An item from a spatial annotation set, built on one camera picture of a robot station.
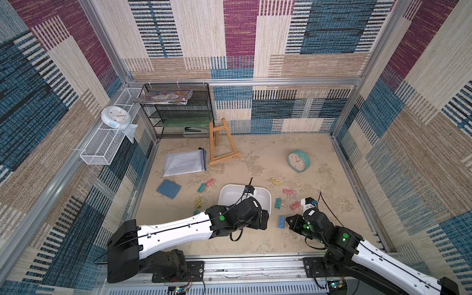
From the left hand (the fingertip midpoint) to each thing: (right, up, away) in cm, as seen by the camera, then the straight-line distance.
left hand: (261, 214), depth 74 cm
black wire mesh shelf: (-36, +44, +37) cm, 68 cm away
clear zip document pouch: (-40, +19, +34) cm, 56 cm away
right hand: (+11, -3, +5) cm, 12 cm away
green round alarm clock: (+23, +20, +24) cm, 39 cm away
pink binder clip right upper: (+16, +5, +19) cm, 26 cm away
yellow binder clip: (-28, +1, +17) cm, 33 cm away
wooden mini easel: (-16, +22, +31) cm, 41 cm away
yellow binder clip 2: (+11, +9, +24) cm, 28 cm away
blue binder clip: (+10, -6, +7) cm, 14 cm away
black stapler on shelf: (-39, +39, +37) cm, 66 cm away
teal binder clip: (-28, +6, +22) cm, 36 cm away
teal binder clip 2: (+11, 0, +17) cm, 20 cm away
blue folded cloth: (-45, +6, +22) cm, 50 cm away
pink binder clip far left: (-23, +9, +23) cm, 34 cm away
